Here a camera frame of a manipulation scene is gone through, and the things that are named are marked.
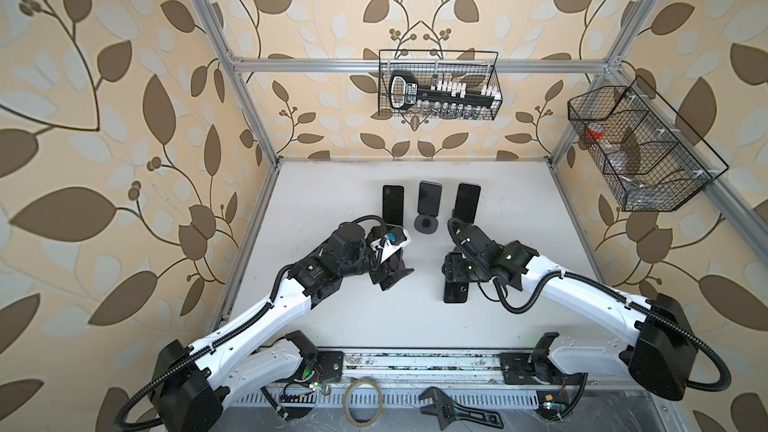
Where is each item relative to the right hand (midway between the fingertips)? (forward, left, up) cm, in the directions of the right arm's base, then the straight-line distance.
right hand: (453, 272), depth 81 cm
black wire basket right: (+19, -48, +25) cm, 58 cm away
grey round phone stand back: (+22, +5, -9) cm, 24 cm away
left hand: (+1, +14, +11) cm, 18 cm away
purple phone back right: (+23, -7, +2) cm, 24 cm away
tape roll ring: (-28, +28, -6) cm, 40 cm away
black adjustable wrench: (-30, +5, -9) cm, 31 cm away
